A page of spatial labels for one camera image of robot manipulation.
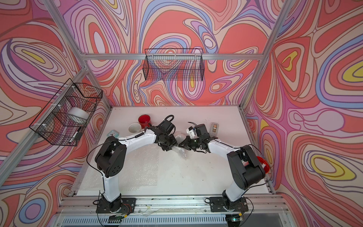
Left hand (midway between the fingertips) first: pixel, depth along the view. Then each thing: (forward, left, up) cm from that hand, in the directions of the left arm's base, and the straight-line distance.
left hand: (179, 146), depth 91 cm
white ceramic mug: (+14, +32, +2) cm, 35 cm away
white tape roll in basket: (+5, +53, +27) cm, 59 cm away
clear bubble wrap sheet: (-14, +23, -4) cm, 28 cm away
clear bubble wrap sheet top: (+5, 0, +4) cm, 6 cm away
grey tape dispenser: (+15, -25, +1) cm, 29 cm away
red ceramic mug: (+21, +26, +2) cm, 33 cm away
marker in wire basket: (-5, +53, +20) cm, 57 cm away
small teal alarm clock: (+13, +49, -3) cm, 51 cm away
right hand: (-4, 0, +3) cm, 5 cm away
